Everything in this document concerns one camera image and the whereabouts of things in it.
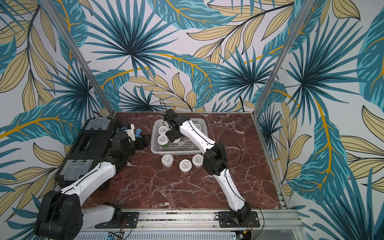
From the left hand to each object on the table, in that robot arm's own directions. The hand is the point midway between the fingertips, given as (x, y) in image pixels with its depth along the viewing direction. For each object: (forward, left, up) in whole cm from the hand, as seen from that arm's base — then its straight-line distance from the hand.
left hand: (145, 137), depth 85 cm
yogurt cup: (+5, -8, -9) cm, 13 cm away
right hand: (+7, -16, -6) cm, 18 cm away
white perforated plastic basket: (+4, -21, -16) cm, 27 cm away
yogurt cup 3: (-12, -23, -10) cm, 28 cm away
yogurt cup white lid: (+13, -7, -9) cm, 17 cm away
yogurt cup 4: (-8, -30, -10) cm, 33 cm away
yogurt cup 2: (-8, -12, -11) cm, 19 cm away
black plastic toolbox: (-8, +27, +1) cm, 29 cm away
